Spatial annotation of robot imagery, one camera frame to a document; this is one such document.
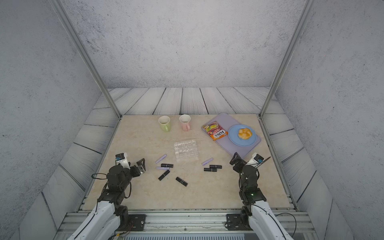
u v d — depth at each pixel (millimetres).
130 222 722
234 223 726
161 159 959
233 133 1078
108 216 563
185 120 1074
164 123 1046
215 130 1076
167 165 916
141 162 815
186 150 988
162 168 918
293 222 687
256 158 700
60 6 701
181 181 849
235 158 770
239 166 737
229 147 1021
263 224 509
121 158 725
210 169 912
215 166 912
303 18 731
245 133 1044
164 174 888
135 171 755
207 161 940
